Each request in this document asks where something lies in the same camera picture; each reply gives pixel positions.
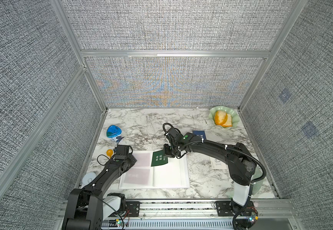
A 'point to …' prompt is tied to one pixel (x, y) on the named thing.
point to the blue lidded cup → (112, 132)
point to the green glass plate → (235, 118)
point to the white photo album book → (141, 175)
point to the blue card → (200, 133)
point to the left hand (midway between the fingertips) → (135, 158)
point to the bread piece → (221, 118)
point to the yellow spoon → (109, 153)
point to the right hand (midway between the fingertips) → (162, 152)
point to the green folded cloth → (257, 185)
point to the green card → (159, 158)
